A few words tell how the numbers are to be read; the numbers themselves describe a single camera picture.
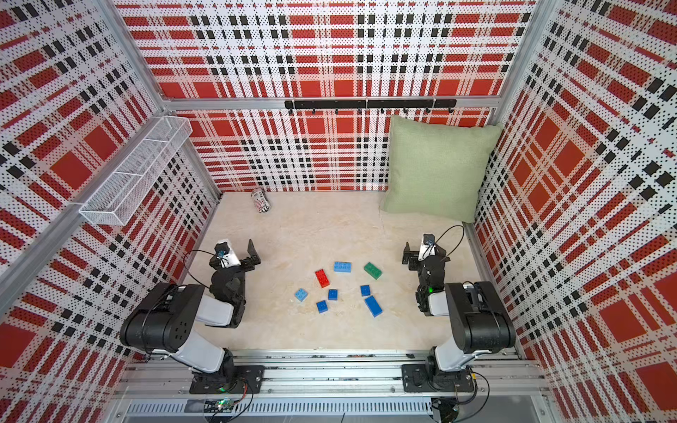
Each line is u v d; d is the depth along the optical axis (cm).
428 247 77
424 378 72
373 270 95
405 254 86
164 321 45
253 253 82
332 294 89
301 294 91
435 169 98
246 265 81
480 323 45
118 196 70
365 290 91
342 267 96
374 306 87
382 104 88
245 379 74
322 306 86
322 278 93
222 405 69
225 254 74
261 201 115
